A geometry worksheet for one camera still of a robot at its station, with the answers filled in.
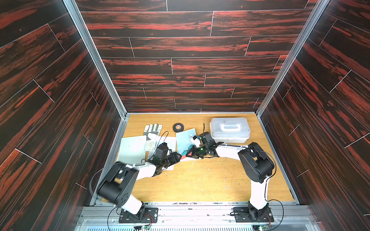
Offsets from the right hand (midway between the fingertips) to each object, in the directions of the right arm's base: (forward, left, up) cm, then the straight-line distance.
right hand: (187, 153), depth 94 cm
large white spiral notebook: (+11, +12, -7) cm, 18 cm away
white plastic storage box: (+14, -28, +9) cm, 33 cm away
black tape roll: (+24, +8, -2) cm, 26 cm away
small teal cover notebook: (+10, +3, -1) cm, 10 cm away
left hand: (-3, +5, 0) cm, 6 cm away
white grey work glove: (+16, +27, 0) cm, 31 cm away
